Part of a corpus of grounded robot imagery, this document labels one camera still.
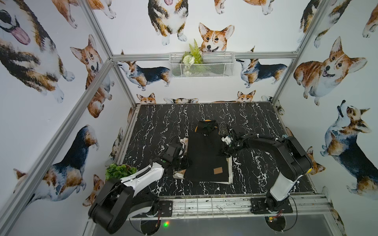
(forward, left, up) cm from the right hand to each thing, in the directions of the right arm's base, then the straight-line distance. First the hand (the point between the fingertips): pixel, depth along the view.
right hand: (217, 154), depth 89 cm
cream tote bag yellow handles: (-12, +22, 0) cm, 25 cm away
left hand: (-4, +14, +2) cm, 15 cm away
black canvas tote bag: (-6, +6, +1) cm, 8 cm away
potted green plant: (-15, +49, +15) cm, 53 cm away
